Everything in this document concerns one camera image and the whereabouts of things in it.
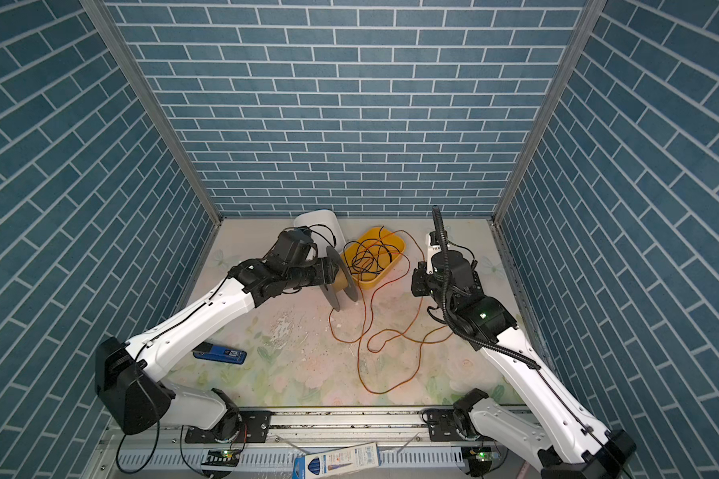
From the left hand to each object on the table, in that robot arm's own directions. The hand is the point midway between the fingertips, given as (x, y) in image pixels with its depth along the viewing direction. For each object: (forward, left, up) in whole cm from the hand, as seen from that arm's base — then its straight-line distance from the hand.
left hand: (331, 269), depth 79 cm
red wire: (-4, -9, -19) cm, 21 cm away
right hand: (-3, -22, +8) cm, 23 cm away
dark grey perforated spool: (+2, -3, -9) cm, 10 cm away
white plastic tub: (+3, +1, +13) cm, 14 cm away
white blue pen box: (-41, -2, -20) cm, 45 cm away
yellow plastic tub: (+29, -19, -20) cm, 40 cm away
